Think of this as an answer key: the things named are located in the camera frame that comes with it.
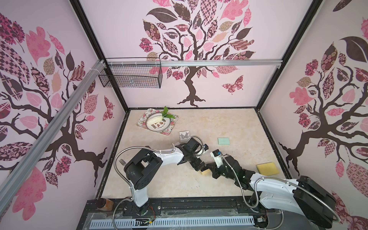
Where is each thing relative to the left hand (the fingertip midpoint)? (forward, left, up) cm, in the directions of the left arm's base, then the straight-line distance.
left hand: (199, 163), depth 90 cm
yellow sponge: (-4, -42, 0) cm, 42 cm away
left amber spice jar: (-24, +48, +9) cm, 54 cm away
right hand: (-3, -4, +6) cm, 8 cm away
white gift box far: (+18, +10, +4) cm, 21 cm away
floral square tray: (+33, +44, +1) cm, 55 cm away
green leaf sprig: (+41, +26, +3) cm, 48 cm away
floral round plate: (+33, +32, +2) cm, 46 cm away
